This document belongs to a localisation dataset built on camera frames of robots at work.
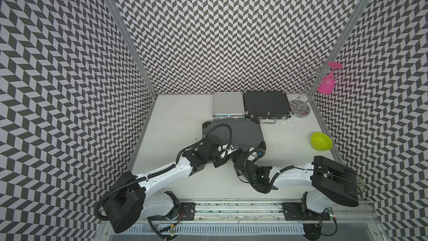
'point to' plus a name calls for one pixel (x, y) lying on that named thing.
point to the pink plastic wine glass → (327, 85)
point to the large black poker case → (246, 134)
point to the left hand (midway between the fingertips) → (224, 151)
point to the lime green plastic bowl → (321, 141)
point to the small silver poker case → (228, 105)
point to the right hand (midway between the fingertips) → (229, 156)
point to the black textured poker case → (267, 105)
